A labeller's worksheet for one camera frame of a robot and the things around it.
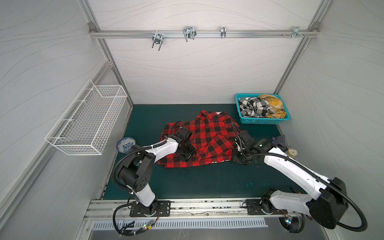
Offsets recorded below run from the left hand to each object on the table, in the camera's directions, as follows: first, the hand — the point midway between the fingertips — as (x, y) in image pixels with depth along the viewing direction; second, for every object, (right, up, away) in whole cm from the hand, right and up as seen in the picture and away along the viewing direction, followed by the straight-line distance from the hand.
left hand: (198, 154), depth 89 cm
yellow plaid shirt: (+56, +29, +16) cm, 65 cm away
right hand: (+19, +1, -9) cm, 21 cm away
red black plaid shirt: (+11, +10, +13) cm, 20 cm away
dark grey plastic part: (+53, +6, +8) cm, 54 cm away
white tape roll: (+52, +2, -7) cm, 52 cm away
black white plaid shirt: (+41, +30, +19) cm, 54 cm away
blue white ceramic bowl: (-49, +4, +7) cm, 49 cm away
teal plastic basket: (+43, +20, +14) cm, 50 cm away
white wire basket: (-53, +18, -20) cm, 59 cm away
